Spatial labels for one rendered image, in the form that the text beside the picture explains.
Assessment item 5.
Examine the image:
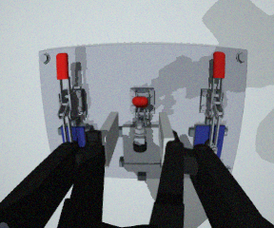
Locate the grey fixture plate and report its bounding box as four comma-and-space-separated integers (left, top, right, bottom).
39, 44, 247, 173

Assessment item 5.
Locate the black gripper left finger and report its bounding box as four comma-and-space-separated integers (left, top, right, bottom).
0, 112, 119, 228

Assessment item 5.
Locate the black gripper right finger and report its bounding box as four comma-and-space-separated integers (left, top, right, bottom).
148, 112, 274, 228

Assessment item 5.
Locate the blue metal block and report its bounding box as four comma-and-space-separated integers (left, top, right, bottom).
193, 124, 225, 158
61, 123, 88, 146

